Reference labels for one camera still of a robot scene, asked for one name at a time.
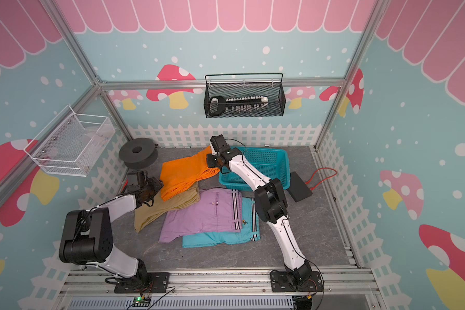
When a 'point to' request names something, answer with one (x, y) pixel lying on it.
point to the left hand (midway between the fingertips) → (161, 185)
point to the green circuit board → (141, 301)
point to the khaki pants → (144, 215)
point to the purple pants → (218, 210)
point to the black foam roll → (138, 153)
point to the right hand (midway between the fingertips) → (210, 160)
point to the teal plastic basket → (274, 162)
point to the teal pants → (249, 232)
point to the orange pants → (177, 175)
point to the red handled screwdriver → (124, 186)
